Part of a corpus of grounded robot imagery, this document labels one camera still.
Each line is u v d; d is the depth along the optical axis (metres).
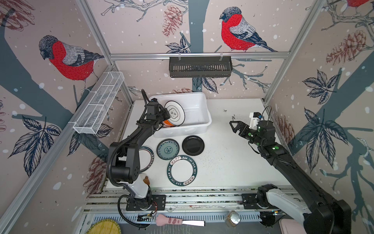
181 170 0.84
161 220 0.68
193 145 0.96
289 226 0.64
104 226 0.67
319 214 0.38
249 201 0.73
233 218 0.60
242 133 0.68
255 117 0.70
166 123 1.02
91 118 0.71
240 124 0.68
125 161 0.46
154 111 0.71
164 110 0.93
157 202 0.73
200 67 1.05
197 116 1.11
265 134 0.58
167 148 0.93
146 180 0.80
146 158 0.88
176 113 0.98
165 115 0.83
